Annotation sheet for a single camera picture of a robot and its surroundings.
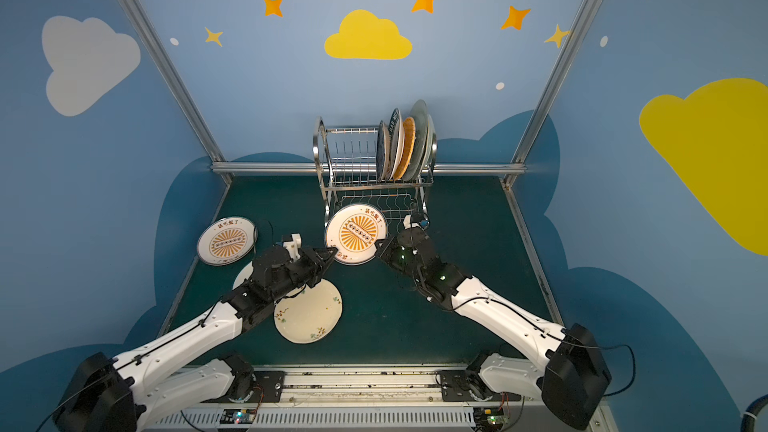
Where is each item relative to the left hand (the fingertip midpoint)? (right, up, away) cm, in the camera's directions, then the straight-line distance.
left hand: (343, 251), depth 76 cm
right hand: (+8, +3, +1) cm, 9 cm away
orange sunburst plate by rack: (-44, 0, +26) cm, 51 cm away
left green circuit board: (-25, -39, -5) cm, 46 cm away
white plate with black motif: (-34, -10, +18) cm, 40 cm away
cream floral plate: (-11, -20, +11) cm, 25 cm away
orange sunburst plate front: (+2, +5, +5) cm, 8 cm away
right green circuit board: (+36, -40, -4) cm, 54 cm away
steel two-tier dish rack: (-4, +28, +35) cm, 45 cm away
